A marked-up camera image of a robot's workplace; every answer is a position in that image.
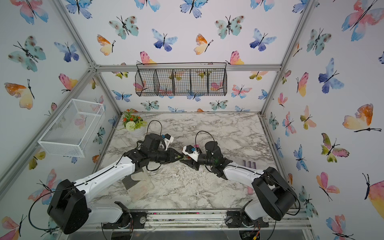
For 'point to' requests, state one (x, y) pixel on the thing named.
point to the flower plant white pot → (134, 124)
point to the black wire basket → (184, 79)
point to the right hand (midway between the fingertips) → (184, 154)
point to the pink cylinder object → (250, 190)
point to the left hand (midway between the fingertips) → (183, 156)
